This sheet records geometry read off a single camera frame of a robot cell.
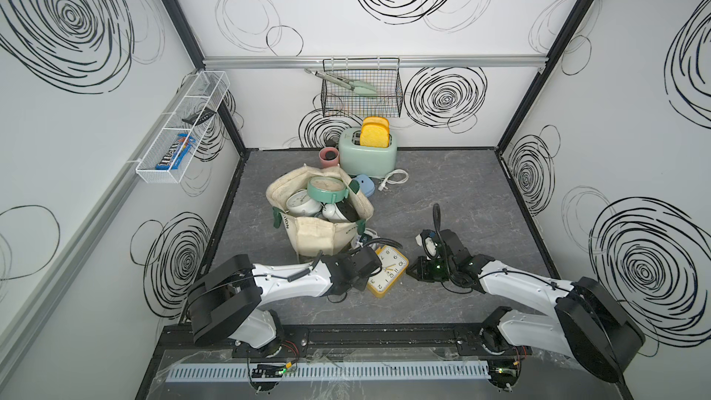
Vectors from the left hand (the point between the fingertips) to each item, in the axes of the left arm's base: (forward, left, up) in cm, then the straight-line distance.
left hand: (361, 270), depth 85 cm
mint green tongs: (+50, +3, +33) cm, 60 cm away
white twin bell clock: (+12, +9, +14) cm, 20 cm away
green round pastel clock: (+20, +11, +15) cm, 27 cm away
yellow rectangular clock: (+1, -10, +2) cm, 10 cm away
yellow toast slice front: (+42, -4, +18) cm, 46 cm away
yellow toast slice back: (+47, -4, +21) cm, 52 cm away
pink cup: (+41, +13, +8) cm, 44 cm away
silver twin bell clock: (+18, +21, +10) cm, 29 cm away
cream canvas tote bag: (+4, +14, +14) cm, 20 cm away
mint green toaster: (+40, +2, +8) cm, 41 cm away
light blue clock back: (+33, -2, +1) cm, 33 cm away
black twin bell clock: (+16, +5, +9) cm, 19 cm away
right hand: (0, -15, +1) cm, 15 cm away
